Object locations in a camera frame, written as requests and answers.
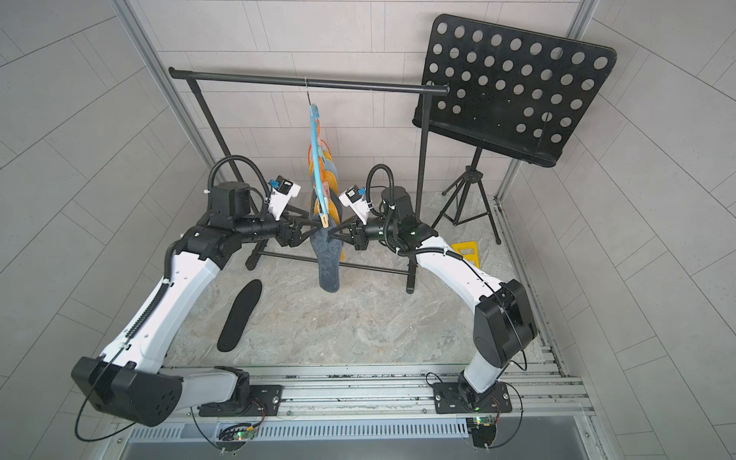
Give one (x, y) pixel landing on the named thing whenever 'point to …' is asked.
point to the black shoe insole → (243, 304)
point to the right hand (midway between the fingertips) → (335, 236)
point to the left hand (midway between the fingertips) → (316, 218)
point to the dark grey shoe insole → (327, 250)
